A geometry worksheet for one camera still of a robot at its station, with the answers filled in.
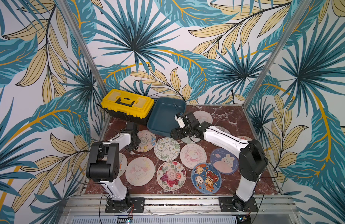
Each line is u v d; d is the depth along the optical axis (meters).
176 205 0.75
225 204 0.73
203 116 1.13
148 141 0.98
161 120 1.13
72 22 0.72
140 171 0.85
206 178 0.83
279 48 0.84
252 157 0.48
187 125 0.68
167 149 0.95
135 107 0.95
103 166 0.47
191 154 0.93
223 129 1.05
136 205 0.73
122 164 0.87
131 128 0.78
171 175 0.84
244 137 1.00
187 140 0.77
